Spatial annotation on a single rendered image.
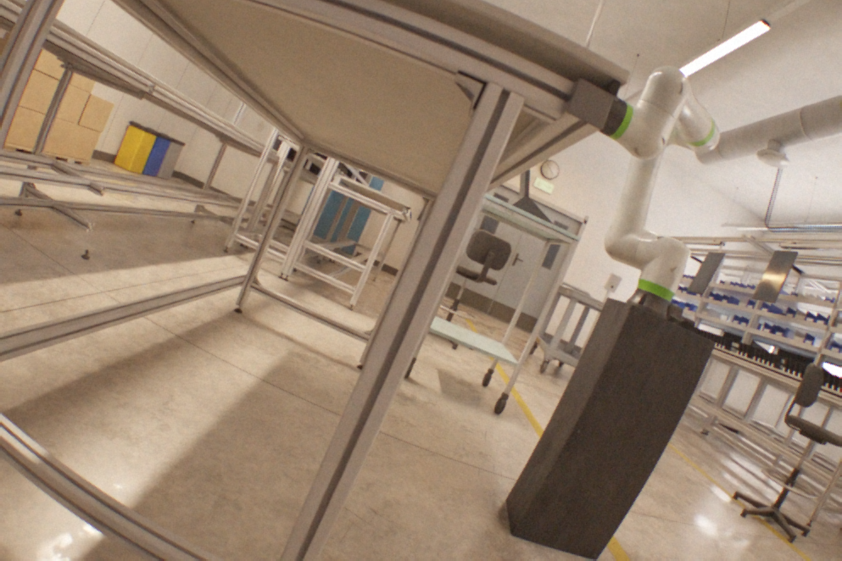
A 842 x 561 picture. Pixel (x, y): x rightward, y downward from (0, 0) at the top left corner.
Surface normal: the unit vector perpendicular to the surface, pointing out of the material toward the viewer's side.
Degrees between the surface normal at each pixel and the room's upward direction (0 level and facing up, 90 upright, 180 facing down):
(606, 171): 90
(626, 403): 90
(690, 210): 90
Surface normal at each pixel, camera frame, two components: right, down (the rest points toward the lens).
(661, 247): -0.61, -0.29
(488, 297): 0.02, 0.03
